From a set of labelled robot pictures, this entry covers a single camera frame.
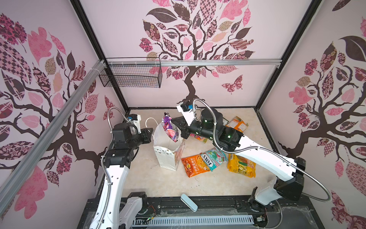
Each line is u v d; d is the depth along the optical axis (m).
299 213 0.72
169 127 0.59
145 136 0.62
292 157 0.87
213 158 0.88
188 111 0.50
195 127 0.53
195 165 0.86
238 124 1.07
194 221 0.70
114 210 0.39
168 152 0.69
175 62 0.94
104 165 0.45
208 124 0.46
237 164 0.83
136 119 0.63
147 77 0.82
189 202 0.72
